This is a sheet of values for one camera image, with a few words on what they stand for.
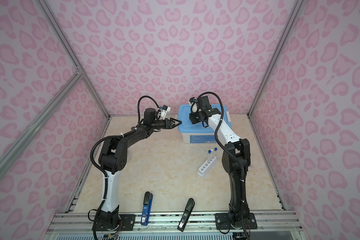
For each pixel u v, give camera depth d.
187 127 0.92
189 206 0.73
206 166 0.88
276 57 0.86
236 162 0.54
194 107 0.83
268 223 0.73
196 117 0.83
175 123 0.90
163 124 0.88
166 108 0.90
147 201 0.76
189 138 0.96
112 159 0.59
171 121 0.86
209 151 0.82
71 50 0.84
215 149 0.82
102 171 0.58
